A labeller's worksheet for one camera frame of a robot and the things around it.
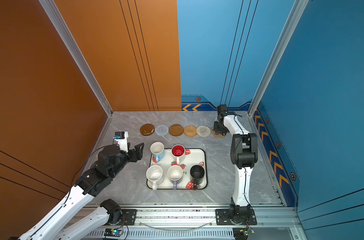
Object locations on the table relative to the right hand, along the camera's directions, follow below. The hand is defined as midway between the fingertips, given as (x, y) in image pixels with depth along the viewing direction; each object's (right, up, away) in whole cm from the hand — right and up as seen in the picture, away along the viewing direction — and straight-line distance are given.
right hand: (219, 130), depth 102 cm
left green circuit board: (-58, -48, -31) cm, 81 cm away
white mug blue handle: (-41, -13, -8) cm, 44 cm away
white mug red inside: (-28, -13, -8) cm, 32 cm away
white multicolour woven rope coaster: (-10, -1, +6) cm, 12 cm away
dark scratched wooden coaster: (-51, 0, +6) cm, 52 cm away
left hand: (-46, -5, -30) cm, 55 cm away
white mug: (-41, -27, -16) cm, 51 cm away
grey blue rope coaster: (-41, 0, +7) cm, 41 cm away
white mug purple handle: (-29, -25, -15) cm, 41 cm away
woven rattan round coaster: (-20, -1, +6) cm, 21 cm away
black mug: (-16, -25, -18) cm, 34 cm away
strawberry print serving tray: (-19, -17, -8) cm, 27 cm away
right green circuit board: (+4, -48, -32) cm, 58 cm away
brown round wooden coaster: (-30, 0, +6) cm, 31 cm away
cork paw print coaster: (0, -3, +3) cm, 5 cm away
